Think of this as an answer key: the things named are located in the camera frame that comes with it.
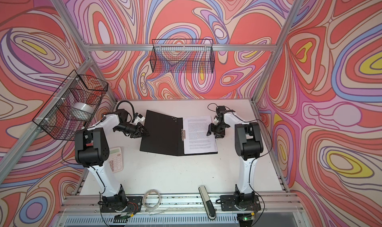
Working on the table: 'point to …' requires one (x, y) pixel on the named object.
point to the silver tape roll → (82, 109)
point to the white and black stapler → (208, 204)
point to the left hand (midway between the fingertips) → (150, 133)
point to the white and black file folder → (163, 133)
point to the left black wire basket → (56, 118)
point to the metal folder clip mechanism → (183, 133)
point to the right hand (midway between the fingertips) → (212, 138)
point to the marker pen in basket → (84, 124)
